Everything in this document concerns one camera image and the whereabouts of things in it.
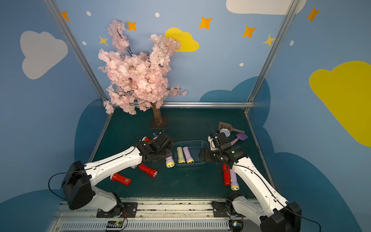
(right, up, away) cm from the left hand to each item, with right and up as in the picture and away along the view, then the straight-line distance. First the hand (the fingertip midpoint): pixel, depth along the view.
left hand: (172, 149), depth 83 cm
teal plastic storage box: (+14, -2, +19) cm, 24 cm away
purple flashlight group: (+10, -7, +8) cm, 15 cm away
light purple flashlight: (0, -6, -6) cm, 8 cm away
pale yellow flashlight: (+5, -7, +8) cm, 11 cm away
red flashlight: (-20, +5, +16) cm, 26 cm away
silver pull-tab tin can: (+37, +9, +19) cm, 43 cm away
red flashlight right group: (+33, -15, +1) cm, 36 cm away
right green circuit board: (+34, -37, -9) cm, 52 cm away
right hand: (+21, -2, -4) cm, 21 cm away
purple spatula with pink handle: (+49, +6, +21) cm, 53 cm away
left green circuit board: (-28, -37, -9) cm, 47 cm away
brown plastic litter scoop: (+37, +14, +29) cm, 49 cm away
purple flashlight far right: (+36, -20, -2) cm, 41 cm away
